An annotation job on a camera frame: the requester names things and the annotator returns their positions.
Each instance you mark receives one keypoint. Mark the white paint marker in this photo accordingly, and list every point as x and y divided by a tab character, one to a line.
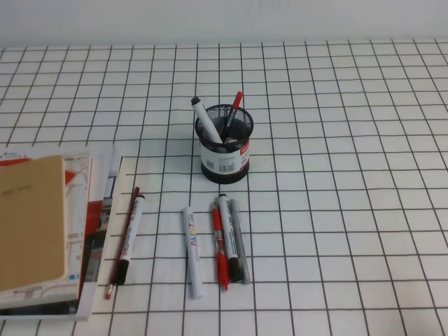
193	254

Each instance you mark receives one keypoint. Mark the black mesh pen holder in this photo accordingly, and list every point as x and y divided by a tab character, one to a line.
228	162

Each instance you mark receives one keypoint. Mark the silver grey pen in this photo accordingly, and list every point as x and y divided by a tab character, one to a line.
236	223

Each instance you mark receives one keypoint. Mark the red capped pen in holder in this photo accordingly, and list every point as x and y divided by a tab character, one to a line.
231	116

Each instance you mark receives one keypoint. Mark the red gel pen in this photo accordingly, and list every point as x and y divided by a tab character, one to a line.
220	255

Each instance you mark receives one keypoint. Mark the white marker black cap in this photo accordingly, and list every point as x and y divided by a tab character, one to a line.
234	268
126	253
208	128

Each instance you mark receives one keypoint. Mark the white marker black cap centre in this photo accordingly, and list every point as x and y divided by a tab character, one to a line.
234	268

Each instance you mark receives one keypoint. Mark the white magazine underneath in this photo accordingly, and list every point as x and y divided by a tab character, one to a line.
104	184

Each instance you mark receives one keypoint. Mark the dark red pencil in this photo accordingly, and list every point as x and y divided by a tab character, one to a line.
112	279

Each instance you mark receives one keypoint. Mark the white marker black cap left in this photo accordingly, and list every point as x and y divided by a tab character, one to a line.
126	253

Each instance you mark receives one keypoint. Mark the tan kraft notebook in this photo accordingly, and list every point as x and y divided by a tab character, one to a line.
33	222

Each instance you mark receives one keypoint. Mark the white red book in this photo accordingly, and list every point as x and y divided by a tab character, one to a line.
67	287

